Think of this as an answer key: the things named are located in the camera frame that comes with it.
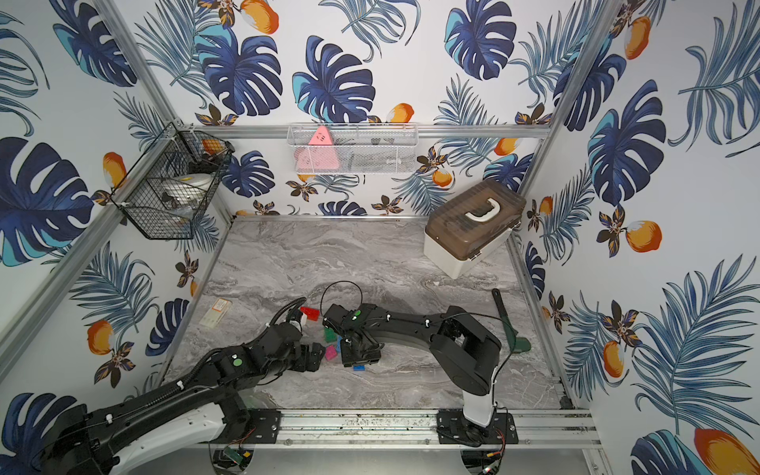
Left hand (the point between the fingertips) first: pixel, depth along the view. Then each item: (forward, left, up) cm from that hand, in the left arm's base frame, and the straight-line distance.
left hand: (313, 347), depth 80 cm
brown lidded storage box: (+38, -45, +13) cm, 60 cm away
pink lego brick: (+1, -4, -6) cm, 7 cm away
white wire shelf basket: (+61, -5, +22) cm, 66 cm away
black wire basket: (+26, +46, +27) cm, 59 cm away
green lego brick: (+7, -2, -7) cm, 10 cm away
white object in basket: (+31, +36, +27) cm, 54 cm away
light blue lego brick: (0, -7, +3) cm, 8 cm away
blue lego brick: (-2, -12, -8) cm, 15 cm away
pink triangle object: (+49, +4, +27) cm, 56 cm away
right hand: (-1, -11, -6) cm, 13 cm away
